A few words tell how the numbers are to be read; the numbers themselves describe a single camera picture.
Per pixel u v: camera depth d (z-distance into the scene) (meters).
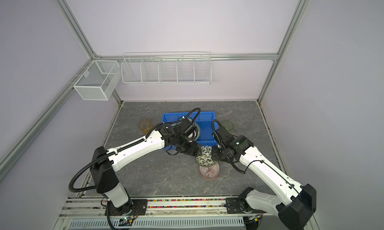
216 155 0.66
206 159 0.79
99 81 0.99
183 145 0.64
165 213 0.73
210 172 0.83
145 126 0.96
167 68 1.00
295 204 0.38
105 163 0.43
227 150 0.51
